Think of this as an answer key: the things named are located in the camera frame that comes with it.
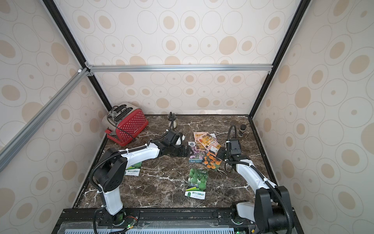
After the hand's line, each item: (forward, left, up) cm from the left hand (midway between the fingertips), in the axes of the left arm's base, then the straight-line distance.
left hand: (192, 153), depth 88 cm
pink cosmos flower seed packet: (+3, -4, -9) cm, 10 cm away
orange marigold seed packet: (-1, -12, -7) cm, 13 cm away
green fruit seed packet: (-17, -3, -9) cm, 19 cm away
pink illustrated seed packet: (+11, -12, -7) cm, 18 cm away
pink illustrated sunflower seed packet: (+10, -4, -8) cm, 13 cm away
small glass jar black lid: (+29, +15, 0) cm, 32 cm away
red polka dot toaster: (+18, +43, +8) cm, 48 cm away
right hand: (+1, -21, -1) cm, 21 cm away
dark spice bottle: (+20, -35, -1) cm, 40 cm away
